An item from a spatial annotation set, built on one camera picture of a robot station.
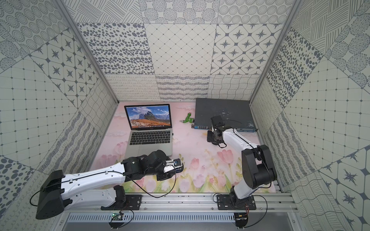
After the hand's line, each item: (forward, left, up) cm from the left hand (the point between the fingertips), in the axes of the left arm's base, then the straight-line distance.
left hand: (172, 162), depth 77 cm
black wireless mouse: (-6, -4, +11) cm, 13 cm away
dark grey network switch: (+42, -43, -7) cm, 61 cm away
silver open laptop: (+26, +19, -9) cm, 34 cm away
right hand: (+18, -23, -5) cm, 30 cm away
